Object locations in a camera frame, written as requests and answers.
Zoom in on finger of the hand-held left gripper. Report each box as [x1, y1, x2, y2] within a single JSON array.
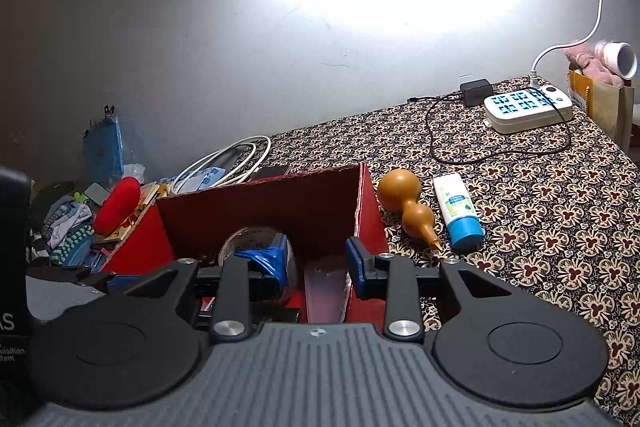
[[75, 273, 147, 294]]

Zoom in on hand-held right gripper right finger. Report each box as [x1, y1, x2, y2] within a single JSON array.
[[345, 237, 516, 341]]

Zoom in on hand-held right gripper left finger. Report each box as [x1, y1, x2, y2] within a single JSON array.
[[122, 234, 301, 341]]

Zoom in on clear plastic container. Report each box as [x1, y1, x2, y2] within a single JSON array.
[[304, 257, 352, 326]]

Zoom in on red cardboard box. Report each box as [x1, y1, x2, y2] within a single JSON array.
[[99, 162, 391, 329]]

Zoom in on brown gourd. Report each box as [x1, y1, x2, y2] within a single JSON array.
[[377, 170, 444, 251]]

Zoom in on white and blue cream tube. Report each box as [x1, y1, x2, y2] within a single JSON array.
[[433, 173, 486, 250]]

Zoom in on striped cloth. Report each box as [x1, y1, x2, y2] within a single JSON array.
[[27, 201, 97, 269]]

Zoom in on red oval case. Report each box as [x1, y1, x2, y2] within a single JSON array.
[[93, 176, 142, 233]]

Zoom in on black smartphone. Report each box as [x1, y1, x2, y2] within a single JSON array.
[[252, 165, 292, 182]]

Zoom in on blue and white packet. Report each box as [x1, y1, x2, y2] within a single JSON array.
[[172, 167, 227, 194]]

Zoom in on blue plastic package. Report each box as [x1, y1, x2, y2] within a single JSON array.
[[82, 106, 126, 188]]

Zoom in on floral patterned tablecloth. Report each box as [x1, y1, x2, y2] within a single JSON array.
[[250, 77, 640, 425]]

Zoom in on black charger adapter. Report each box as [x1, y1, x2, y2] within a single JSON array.
[[460, 79, 494, 108]]

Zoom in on white power strip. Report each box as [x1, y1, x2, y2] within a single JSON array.
[[483, 85, 574, 135]]

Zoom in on beige paper gift bag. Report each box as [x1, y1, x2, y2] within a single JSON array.
[[567, 69, 636, 148]]

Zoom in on pink plush toy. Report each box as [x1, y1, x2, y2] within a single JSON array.
[[565, 39, 626, 88]]

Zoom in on white cup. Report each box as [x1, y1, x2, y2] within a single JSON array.
[[597, 41, 639, 78]]

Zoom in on coiled white cable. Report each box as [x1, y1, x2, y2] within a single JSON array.
[[171, 135, 272, 194]]

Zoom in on black power cord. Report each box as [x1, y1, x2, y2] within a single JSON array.
[[425, 94, 574, 168]]

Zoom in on thin black charger cable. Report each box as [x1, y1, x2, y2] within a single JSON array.
[[407, 91, 464, 104]]

